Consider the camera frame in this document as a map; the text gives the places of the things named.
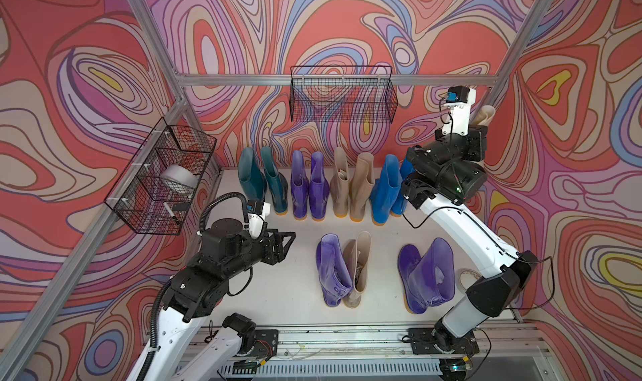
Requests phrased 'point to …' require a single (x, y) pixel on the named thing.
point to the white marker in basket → (170, 211)
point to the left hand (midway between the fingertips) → (290, 234)
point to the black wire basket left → (158, 185)
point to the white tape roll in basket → (180, 175)
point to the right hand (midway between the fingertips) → (484, 138)
